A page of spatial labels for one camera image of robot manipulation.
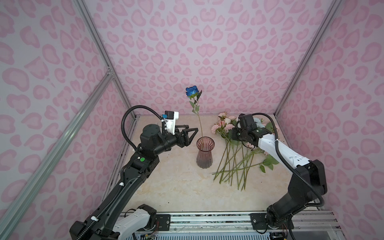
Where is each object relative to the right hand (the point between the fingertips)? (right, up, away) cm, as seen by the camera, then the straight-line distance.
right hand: (233, 132), depth 87 cm
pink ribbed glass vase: (-16, -7, -4) cm, 18 cm away
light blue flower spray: (+23, +6, +19) cm, 30 cm away
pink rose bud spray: (-1, +6, +20) cm, 21 cm away
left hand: (-22, +3, -24) cm, 33 cm away
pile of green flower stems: (+5, -18, +8) cm, 20 cm away
